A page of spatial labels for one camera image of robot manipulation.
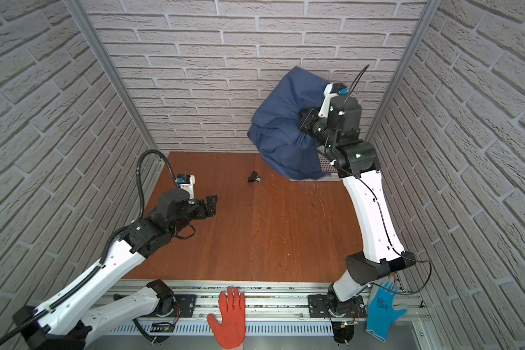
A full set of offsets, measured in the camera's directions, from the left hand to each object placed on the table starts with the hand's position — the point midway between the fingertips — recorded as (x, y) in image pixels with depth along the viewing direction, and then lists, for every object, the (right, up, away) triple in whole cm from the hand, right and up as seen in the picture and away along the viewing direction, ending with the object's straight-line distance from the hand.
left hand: (207, 195), depth 73 cm
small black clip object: (+14, +6, +37) cm, 40 cm away
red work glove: (+8, -39, 0) cm, 40 cm away
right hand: (+31, +26, -11) cm, 42 cm away
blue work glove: (+60, -41, 0) cm, 72 cm away
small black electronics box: (-15, -45, 0) cm, 48 cm away
